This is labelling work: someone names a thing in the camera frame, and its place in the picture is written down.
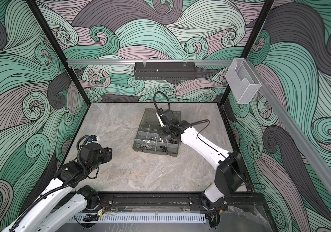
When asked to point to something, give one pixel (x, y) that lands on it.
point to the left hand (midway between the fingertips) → (109, 149)
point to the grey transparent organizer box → (148, 139)
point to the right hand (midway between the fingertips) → (162, 127)
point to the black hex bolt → (164, 148)
